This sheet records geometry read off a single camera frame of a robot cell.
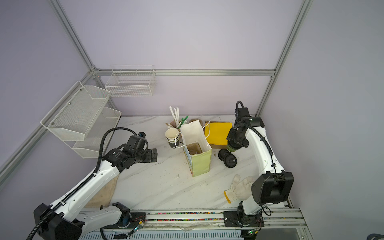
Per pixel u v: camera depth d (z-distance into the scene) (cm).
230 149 86
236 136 71
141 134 70
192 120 82
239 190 84
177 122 103
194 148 97
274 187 43
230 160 92
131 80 96
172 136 95
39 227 36
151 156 70
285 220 76
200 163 74
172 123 102
